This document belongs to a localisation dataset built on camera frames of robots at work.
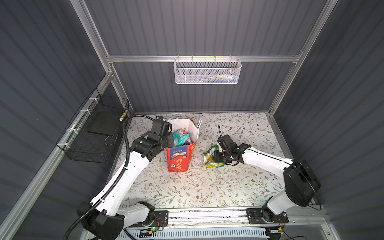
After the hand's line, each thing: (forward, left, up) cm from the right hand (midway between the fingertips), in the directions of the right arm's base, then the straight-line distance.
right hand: (215, 158), depth 87 cm
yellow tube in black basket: (+14, +51, +21) cm, 57 cm away
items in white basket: (+40, -3, +27) cm, 49 cm away
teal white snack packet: (+5, +20, +14) cm, 25 cm away
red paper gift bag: (-5, +20, +9) cm, 22 cm away
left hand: (+1, +24, +18) cm, 31 cm away
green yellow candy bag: (0, +4, 0) cm, 4 cm away
